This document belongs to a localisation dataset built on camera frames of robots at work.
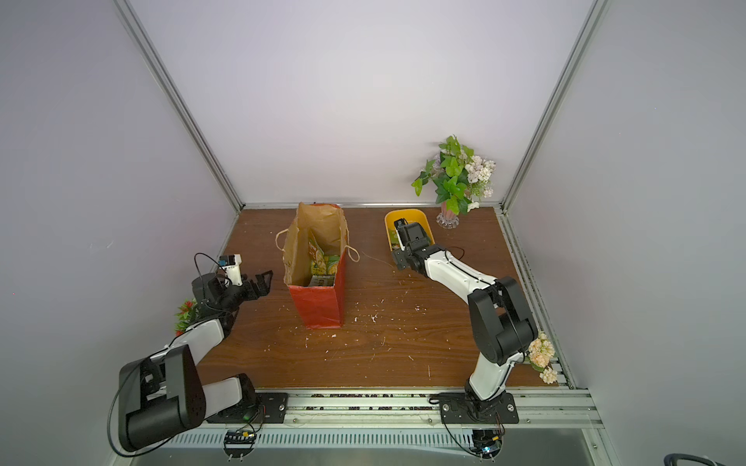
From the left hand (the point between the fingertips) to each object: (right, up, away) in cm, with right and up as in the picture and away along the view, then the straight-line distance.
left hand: (259, 272), depth 89 cm
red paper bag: (+23, -6, -16) cm, 29 cm away
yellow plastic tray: (+50, +19, +21) cm, 57 cm away
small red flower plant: (-12, -9, -16) cm, 22 cm away
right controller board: (+65, -40, -18) cm, 79 cm away
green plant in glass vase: (+61, +28, -6) cm, 68 cm away
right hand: (+50, +9, +5) cm, 51 cm away
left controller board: (+2, -42, -17) cm, 45 cm away
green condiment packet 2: (+43, +10, +14) cm, 47 cm away
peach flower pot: (+78, -17, -20) cm, 82 cm away
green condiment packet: (+21, +2, +12) cm, 24 cm away
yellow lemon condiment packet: (+17, +3, +9) cm, 19 cm away
